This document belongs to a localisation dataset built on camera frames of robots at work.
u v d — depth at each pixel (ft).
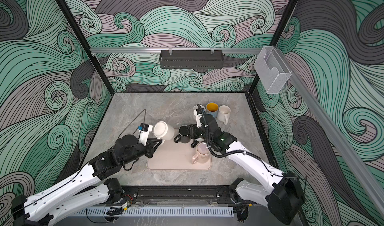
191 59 3.12
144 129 2.01
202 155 2.53
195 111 2.29
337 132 1.70
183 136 2.80
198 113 2.23
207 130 1.84
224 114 3.23
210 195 2.44
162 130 2.29
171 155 2.94
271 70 2.61
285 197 1.23
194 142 2.82
